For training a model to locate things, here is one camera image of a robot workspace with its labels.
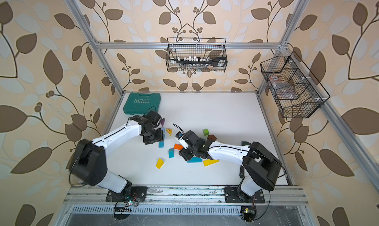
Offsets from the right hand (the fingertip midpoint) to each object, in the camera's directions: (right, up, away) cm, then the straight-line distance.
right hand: (184, 148), depth 86 cm
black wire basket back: (+8, +59, +10) cm, 60 cm away
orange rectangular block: (-4, 0, +6) cm, 7 cm away
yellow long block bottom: (+14, -8, -1) cm, 16 cm away
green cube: (+14, +8, +11) cm, 19 cm away
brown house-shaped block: (+17, +5, +8) cm, 20 cm away
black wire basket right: (+57, +31, -12) cm, 66 cm away
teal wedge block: (-8, -3, +3) cm, 9 cm away
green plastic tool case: (-34, +27, +23) cm, 49 cm away
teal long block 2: (+7, -3, -10) cm, 12 cm away
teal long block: (-15, +1, +7) cm, 17 cm away
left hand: (-14, +5, 0) cm, 15 cm away
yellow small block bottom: (-14, -8, -1) cm, 16 cm away
